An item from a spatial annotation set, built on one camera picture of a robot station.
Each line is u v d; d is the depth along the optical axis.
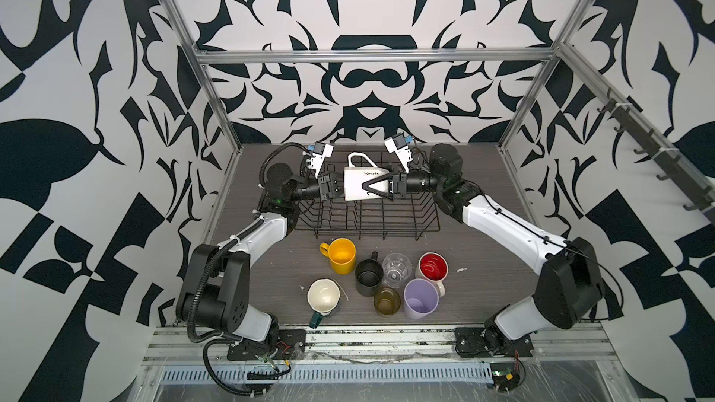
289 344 0.73
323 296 0.81
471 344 0.74
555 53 0.91
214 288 0.45
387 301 0.81
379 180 0.63
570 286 0.43
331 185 0.69
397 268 0.87
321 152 0.69
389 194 0.62
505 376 0.71
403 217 0.99
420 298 0.81
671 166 0.55
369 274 0.85
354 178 0.65
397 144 0.64
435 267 0.86
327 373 0.65
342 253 0.89
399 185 0.62
